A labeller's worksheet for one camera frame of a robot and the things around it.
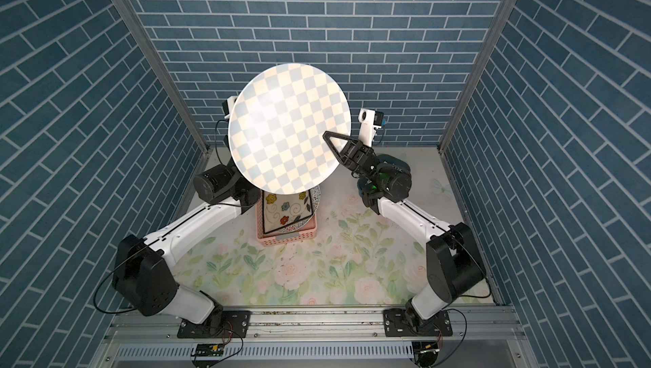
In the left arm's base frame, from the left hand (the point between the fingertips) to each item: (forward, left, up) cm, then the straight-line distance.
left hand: (278, 135), depth 44 cm
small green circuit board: (-26, +26, -60) cm, 70 cm away
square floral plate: (+17, +10, -54) cm, 57 cm away
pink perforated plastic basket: (+7, 0, -51) cm, 51 cm away
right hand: (+4, -9, -7) cm, 12 cm away
